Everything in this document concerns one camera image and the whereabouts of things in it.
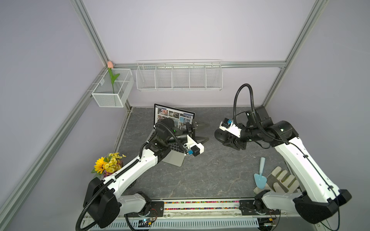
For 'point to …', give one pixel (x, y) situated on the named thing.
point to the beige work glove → (280, 181)
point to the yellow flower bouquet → (107, 165)
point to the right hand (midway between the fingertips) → (227, 135)
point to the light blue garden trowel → (260, 180)
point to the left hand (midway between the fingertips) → (208, 127)
